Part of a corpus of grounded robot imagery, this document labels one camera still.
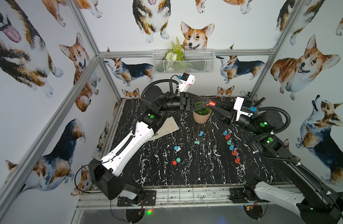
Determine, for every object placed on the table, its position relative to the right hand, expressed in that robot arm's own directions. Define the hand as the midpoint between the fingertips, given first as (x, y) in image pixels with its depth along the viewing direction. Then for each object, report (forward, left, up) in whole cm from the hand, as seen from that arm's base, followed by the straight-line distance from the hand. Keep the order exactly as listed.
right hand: (209, 102), depth 49 cm
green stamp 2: (+9, -20, -50) cm, 54 cm away
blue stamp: (+16, -3, -50) cm, 53 cm away
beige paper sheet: (+25, +21, -51) cm, 61 cm away
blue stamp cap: (+5, -21, -49) cm, 54 cm away
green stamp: (+9, +1, -49) cm, 50 cm away
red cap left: (-4, +16, -50) cm, 53 cm away
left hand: (-2, 0, 0) cm, 2 cm away
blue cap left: (+6, +15, -51) cm, 53 cm away
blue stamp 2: (+17, -19, -50) cm, 56 cm away
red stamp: (+14, -20, -50) cm, 56 cm away
